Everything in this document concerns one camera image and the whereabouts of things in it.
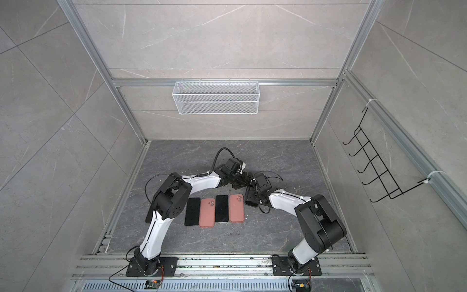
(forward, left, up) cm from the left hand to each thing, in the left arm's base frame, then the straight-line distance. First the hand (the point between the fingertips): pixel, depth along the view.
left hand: (254, 180), depth 95 cm
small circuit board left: (-43, +45, -5) cm, 63 cm away
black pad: (-12, +3, +5) cm, 13 cm away
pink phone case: (-15, +25, -4) cm, 29 cm away
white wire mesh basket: (+40, +20, +25) cm, 51 cm away
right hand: (-6, +3, -4) cm, 8 cm away
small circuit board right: (-47, -15, -5) cm, 49 cm away
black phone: (-17, +17, -3) cm, 24 cm away
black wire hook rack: (-22, -41, +30) cm, 55 cm away
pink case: (-14, +10, -5) cm, 18 cm away
